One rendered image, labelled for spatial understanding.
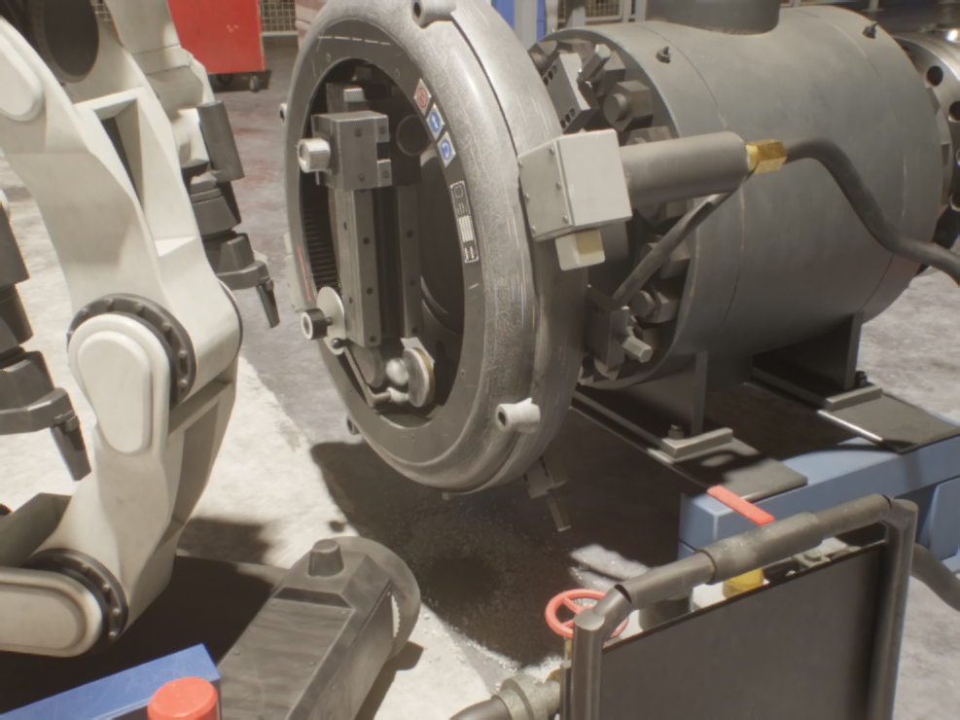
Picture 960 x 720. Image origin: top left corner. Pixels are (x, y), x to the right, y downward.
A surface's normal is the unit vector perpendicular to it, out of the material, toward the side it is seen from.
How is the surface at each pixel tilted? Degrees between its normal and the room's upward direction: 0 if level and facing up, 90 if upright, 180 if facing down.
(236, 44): 90
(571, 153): 67
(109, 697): 7
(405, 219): 88
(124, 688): 7
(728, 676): 90
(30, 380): 78
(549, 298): 87
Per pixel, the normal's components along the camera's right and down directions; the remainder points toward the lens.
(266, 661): 0.00, -0.93
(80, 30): 0.97, 0.09
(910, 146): 0.49, -0.04
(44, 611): -0.24, 0.37
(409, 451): -0.85, 0.20
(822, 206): 0.52, 0.18
